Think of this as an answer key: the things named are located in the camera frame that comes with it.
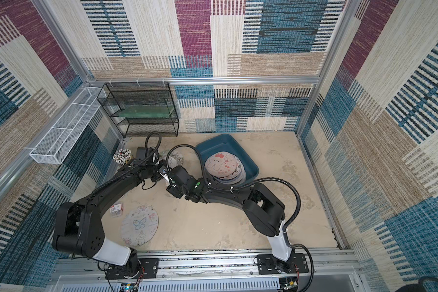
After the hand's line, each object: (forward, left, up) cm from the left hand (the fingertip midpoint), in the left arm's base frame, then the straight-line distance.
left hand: (173, 168), depth 90 cm
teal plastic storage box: (+25, -27, -9) cm, 38 cm away
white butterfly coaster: (-23, +15, -13) cm, 30 cm away
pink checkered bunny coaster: (+9, -23, -9) cm, 26 cm away
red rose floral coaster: (+3, -31, -10) cm, 33 cm away
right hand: (-6, -3, -1) cm, 7 cm away
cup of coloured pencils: (+3, +23, +6) cm, 24 cm away
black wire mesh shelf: (+29, +19, +13) cm, 38 cm away
